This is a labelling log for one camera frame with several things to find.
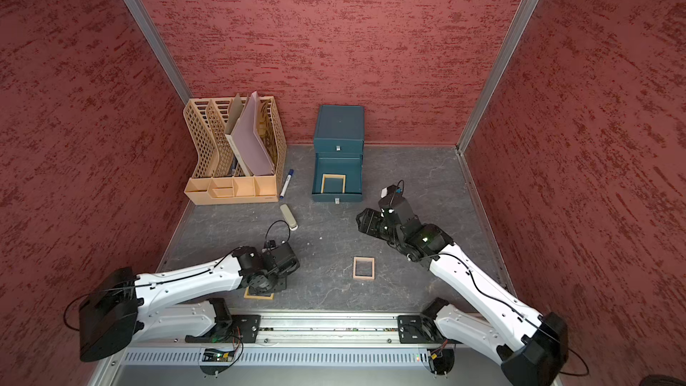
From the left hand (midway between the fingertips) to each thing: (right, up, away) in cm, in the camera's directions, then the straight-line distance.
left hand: (276, 290), depth 80 cm
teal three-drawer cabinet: (+18, +43, +18) cm, 50 cm away
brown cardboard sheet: (-19, +59, +15) cm, 63 cm away
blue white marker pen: (-3, +32, +26) cm, 41 cm away
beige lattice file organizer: (-29, +34, +22) cm, 50 cm away
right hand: (+27, +21, -5) cm, 34 cm away
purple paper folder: (-14, +46, +14) cm, 50 cm away
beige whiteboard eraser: (0, +20, +15) cm, 25 cm away
